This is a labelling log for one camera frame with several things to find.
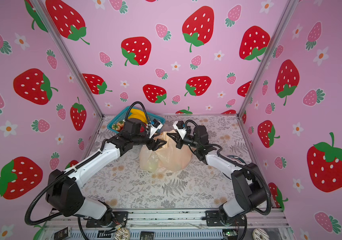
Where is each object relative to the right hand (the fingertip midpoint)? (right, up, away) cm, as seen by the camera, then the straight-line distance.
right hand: (168, 133), depth 78 cm
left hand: (-3, -2, +1) cm, 4 cm away
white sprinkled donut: (+44, -47, -10) cm, 65 cm away
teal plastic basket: (-35, +13, +34) cm, 51 cm away
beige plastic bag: (0, -14, +4) cm, 15 cm away
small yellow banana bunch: (-24, +13, +33) cm, 43 cm away
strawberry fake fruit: (-36, +4, +24) cm, 43 cm away
